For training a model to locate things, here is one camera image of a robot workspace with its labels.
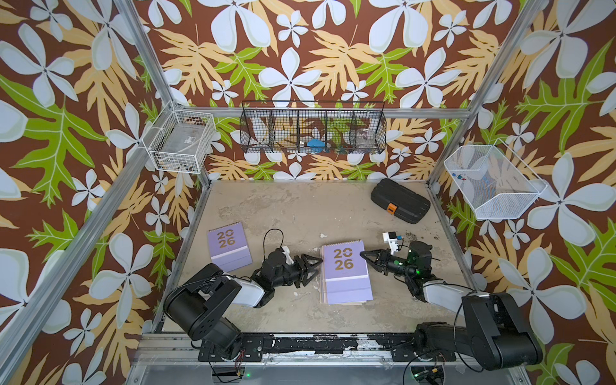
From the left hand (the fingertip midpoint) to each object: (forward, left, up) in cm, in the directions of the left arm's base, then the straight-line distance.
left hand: (324, 263), depth 82 cm
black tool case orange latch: (+32, -36, -4) cm, 48 cm away
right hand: (+2, -13, +1) cm, 13 cm away
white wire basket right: (+22, -60, +18) cm, 66 cm away
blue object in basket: (+43, +2, +17) cm, 46 cm away
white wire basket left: (+37, +53, +24) cm, 69 cm away
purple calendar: (+11, +38, -9) cm, 41 cm away
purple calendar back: (-3, -7, 0) cm, 8 cm away
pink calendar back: (-9, 0, -7) cm, 11 cm away
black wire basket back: (+51, +3, +20) cm, 55 cm away
